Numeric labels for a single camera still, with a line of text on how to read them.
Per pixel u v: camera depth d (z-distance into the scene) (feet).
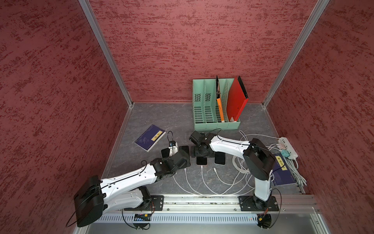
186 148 3.04
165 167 1.86
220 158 2.93
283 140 3.20
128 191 1.55
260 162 1.60
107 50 2.88
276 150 3.02
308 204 2.50
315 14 2.41
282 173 2.80
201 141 2.19
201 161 2.85
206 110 3.63
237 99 3.19
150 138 3.21
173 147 2.33
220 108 2.93
